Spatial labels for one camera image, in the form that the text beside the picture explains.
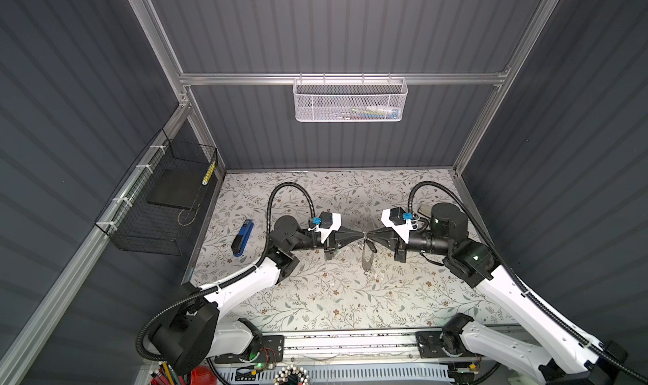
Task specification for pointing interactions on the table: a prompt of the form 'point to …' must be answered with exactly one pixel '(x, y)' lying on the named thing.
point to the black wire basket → (157, 207)
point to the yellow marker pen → (208, 174)
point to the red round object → (202, 375)
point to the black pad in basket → (179, 187)
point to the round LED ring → (281, 377)
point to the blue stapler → (242, 238)
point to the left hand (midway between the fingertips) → (364, 234)
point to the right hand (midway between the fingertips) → (372, 235)
